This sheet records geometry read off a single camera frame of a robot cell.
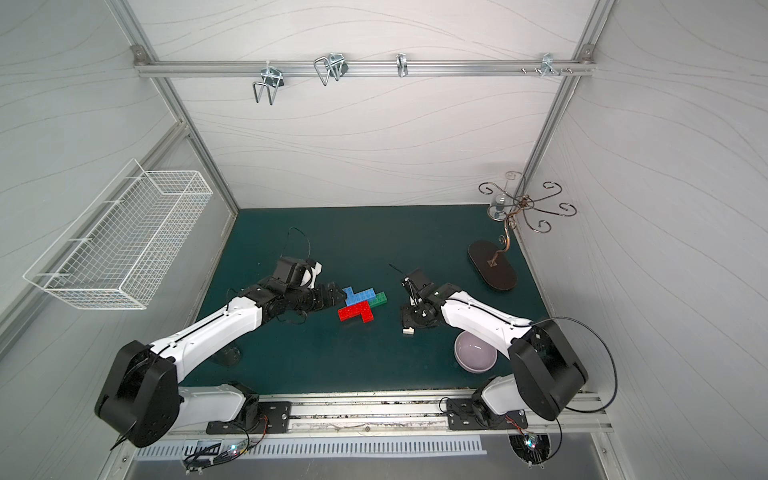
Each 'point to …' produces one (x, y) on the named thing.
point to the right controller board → (530, 448)
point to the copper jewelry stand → (497, 269)
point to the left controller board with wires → (200, 454)
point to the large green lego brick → (379, 299)
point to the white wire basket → (116, 249)
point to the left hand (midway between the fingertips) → (337, 300)
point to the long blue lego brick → (362, 296)
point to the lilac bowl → (474, 354)
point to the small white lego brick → (409, 330)
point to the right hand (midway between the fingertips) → (409, 317)
